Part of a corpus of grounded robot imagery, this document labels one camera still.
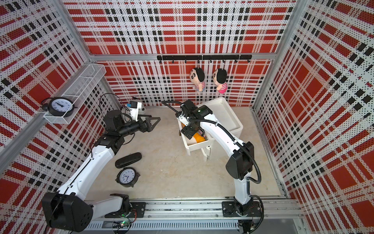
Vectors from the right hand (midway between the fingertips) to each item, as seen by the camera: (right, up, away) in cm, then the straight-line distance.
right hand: (194, 129), depth 82 cm
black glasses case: (-41, -19, +7) cm, 46 cm away
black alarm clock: (-39, -27, 0) cm, 47 cm away
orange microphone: (+2, -4, -2) cm, 5 cm away
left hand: (-19, +7, -8) cm, 22 cm away
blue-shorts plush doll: (+2, +33, +9) cm, 34 cm away
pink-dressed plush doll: (+17, +33, +12) cm, 39 cm away
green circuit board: (-35, -46, -12) cm, 59 cm away
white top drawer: (-2, -7, -7) cm, 11 cm away
